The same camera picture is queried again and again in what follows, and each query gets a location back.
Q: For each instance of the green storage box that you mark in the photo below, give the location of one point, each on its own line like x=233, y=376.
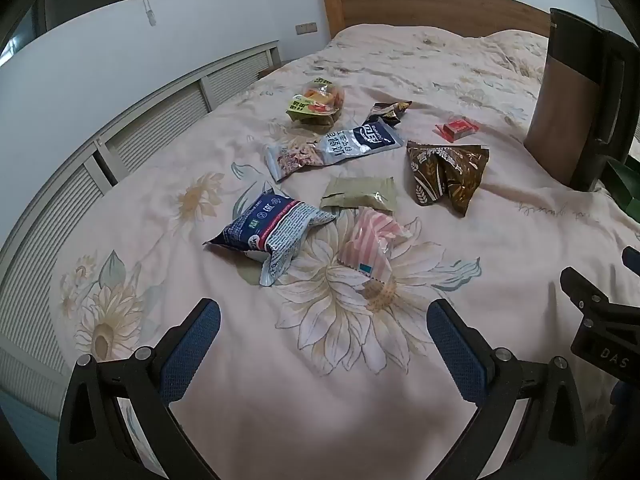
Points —
x=625, y=180

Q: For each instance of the small dark snack packet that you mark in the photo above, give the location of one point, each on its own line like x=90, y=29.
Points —
x=390, y=110

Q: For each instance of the long blue white snack packet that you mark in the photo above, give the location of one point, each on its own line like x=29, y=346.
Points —
x=350, y=145

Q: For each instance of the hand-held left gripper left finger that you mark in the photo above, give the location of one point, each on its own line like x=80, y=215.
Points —
x=197, y=340

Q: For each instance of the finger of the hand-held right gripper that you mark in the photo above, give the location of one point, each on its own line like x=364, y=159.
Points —
x=632, y=260
x=582, y=295

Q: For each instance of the wall socket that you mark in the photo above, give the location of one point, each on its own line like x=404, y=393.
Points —
x=306, y=28

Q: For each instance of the wooden headboard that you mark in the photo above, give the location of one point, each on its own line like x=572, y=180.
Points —
x=425, y=5

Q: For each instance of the crinkled blue white snack packet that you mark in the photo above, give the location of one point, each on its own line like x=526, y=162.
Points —
x=270, y=230

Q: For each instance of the floral bedsheet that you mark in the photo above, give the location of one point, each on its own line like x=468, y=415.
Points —
x=300, y=385

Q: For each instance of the green orange clear snack bag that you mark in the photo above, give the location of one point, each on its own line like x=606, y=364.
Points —
x=315, y=102

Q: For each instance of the brown cardboard box with black frame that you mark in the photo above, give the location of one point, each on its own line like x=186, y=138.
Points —
x=560, y=110

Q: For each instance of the grey slatted radiator cover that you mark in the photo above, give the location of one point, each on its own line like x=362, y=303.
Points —
x=150, y=125

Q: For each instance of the olive green snack packet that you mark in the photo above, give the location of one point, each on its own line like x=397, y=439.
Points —
x=357, y=192

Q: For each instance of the brown wheat print snack packet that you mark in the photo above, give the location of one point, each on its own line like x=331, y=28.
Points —
x=445, y=175

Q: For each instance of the small red snack packet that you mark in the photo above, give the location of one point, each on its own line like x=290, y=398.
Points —
x=457, y=127

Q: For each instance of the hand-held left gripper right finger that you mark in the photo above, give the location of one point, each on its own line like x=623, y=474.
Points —
x=457, y=350

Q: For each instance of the pink striped snack packet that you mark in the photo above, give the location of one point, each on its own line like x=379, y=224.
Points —
x=370, y=250

